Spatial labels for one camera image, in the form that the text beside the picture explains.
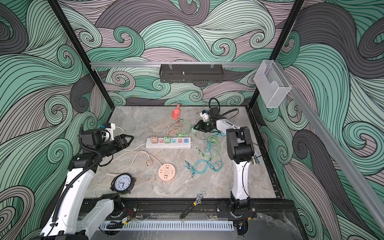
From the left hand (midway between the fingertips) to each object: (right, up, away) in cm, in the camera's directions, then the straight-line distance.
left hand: (130, 137), depth 74 cm
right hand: (+35, +4, +27) cm, 44 cm away
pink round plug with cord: (+6, -16, +13) cm, 22 cm away
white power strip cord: (-16, 0, +29) cm, 34 cm away
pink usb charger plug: (+8, -4, +18) cm, 20 cm away
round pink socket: (+17, -21, +9) cm, 29 cm away
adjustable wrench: (+35, -33, +2) cm, 48 cm away
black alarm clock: (-6, -26, +5) cm, 27 cm away
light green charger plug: (+16, -4, +18) cm, 25 cm away
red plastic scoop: (+19, +14, +40) cm, 46 cm away
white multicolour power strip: (+25, -6, +21) cm, 33 cm away
